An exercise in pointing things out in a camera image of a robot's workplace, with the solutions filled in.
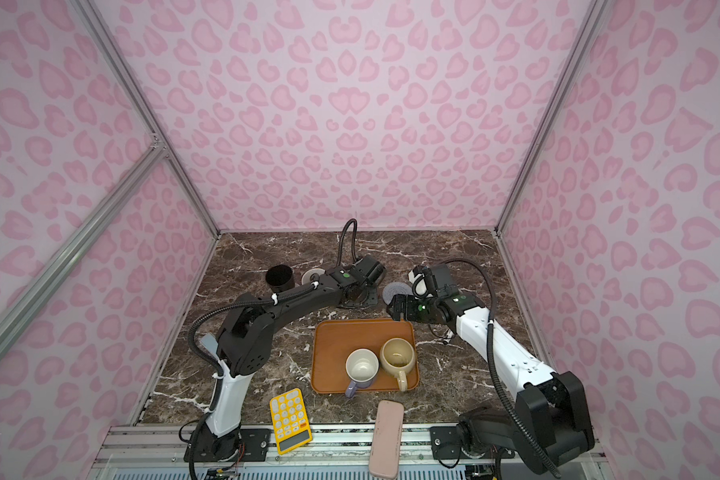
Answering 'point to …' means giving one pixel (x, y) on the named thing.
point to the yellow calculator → (290, 420)
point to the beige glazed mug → (397, 357)
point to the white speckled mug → (311, 275)
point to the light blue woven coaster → (395, 288)
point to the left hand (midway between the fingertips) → (374, 296)
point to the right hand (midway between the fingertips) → (402, 309)
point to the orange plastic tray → (333, 340)
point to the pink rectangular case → (385, 453)
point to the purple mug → (361, 368)
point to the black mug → (279, 278)
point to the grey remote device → (210, 342)
